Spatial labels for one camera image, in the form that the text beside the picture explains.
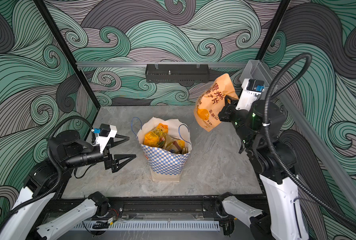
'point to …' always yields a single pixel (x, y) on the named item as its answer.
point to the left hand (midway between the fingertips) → (132, 145)
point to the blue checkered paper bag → (164, 165)
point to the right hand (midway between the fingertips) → (227, 97)
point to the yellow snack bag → (157, 137)
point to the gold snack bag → (177, 146)
